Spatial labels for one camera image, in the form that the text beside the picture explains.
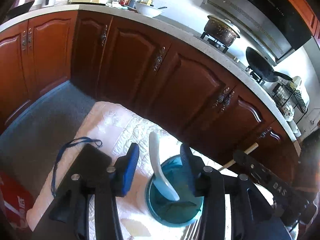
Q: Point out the steel range hood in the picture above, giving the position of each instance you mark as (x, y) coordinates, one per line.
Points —
(274, 27)

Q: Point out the black dish rack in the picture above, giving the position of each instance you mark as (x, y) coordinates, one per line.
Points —
(287, 99)

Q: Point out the black wok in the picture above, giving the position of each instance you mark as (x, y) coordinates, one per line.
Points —
(261, 70)

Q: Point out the wooden lower cabinets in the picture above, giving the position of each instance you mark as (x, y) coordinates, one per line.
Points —
(158, 71)

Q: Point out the white bowl on counter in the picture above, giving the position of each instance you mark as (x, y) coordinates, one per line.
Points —
(147, 10)

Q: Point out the speckled brown cooking pot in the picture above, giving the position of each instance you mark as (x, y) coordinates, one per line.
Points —
(222, 30)

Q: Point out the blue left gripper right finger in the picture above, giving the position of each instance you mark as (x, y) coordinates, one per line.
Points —
(193, 170)

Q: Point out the red bag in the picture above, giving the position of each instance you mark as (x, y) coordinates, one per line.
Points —
(16, 202)

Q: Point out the bamboo chopstick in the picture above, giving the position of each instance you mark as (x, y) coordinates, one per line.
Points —
(239, 156)

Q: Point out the white ceramic spoon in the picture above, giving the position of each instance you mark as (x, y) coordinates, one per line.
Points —
(160, 181)

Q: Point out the white quilted table cloth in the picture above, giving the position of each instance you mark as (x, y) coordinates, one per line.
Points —
(117, 127)

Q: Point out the floral ceramic utensil cup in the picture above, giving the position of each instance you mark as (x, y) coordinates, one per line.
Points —
(173, 214)

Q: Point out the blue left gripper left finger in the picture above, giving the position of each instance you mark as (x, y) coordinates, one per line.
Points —
(123, 171)

